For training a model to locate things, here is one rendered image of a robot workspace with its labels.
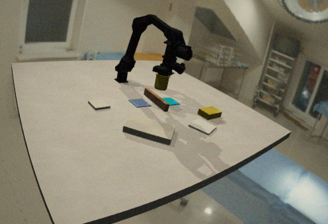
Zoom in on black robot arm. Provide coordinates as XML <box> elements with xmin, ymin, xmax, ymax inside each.
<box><xmin>114</xmin><ymin>14</ymin><xmax>193</xmax><ymax>83</ymax></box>

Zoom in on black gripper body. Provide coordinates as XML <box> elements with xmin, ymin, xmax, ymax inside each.
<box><xmin>153</xmin><ymin>54</ymin><xmax>177</xmax><ymax>75</ymax></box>

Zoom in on yellow flat block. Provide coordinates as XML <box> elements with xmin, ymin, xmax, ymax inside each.
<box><xmin>197</xmin><ymin>106</ymin><xmax>222</xmax><ymax>120</ymax></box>

